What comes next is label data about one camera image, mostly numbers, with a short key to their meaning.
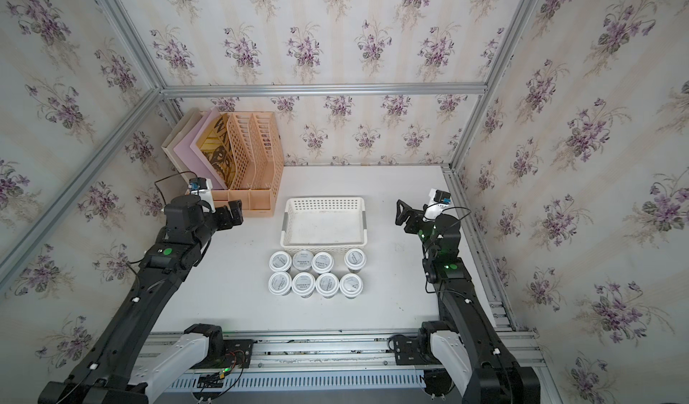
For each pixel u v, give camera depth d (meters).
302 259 0.86
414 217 0.69
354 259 0.86
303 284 0.80
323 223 1.02
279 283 0.80
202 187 0.63
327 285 0.80
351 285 0.80
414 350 0.73
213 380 0.71
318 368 0.73
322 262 0.84
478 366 0.41
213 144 0.96
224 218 0.67
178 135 0.88
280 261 0.84
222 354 0.71
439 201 0.65
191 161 0.90
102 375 0.38
